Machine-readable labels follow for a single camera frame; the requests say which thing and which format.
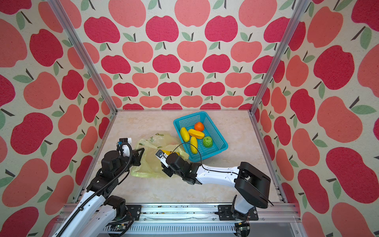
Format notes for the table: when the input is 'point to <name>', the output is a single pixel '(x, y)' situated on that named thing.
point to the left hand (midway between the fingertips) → (144, 151)
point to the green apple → (208, 141)
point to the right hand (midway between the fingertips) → (164, 162)
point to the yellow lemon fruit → (184, 134)
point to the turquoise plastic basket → (210, 130)
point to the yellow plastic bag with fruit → (150, 165)
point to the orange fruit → (199, 126)
